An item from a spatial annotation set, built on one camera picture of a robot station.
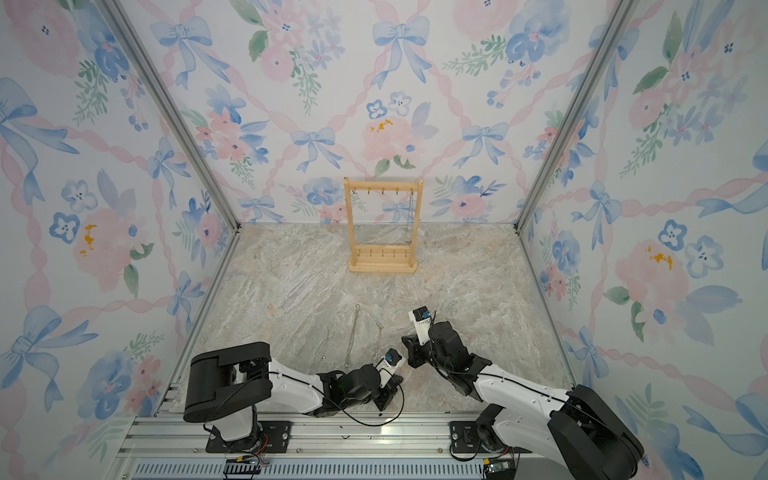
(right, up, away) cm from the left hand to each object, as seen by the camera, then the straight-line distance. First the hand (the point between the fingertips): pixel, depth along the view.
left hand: (405, 381), depth 81 cm
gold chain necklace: (-8, +12, +12) cm, 19 cm away
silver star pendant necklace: (-23, +9, +10) cm, 27 cm away
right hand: (0, +11, +3) cm, 11 cm away
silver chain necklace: (-15, +17, +16) cm, 28 cm away
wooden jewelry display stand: (-6, +33, +22) cm, 40 cm away
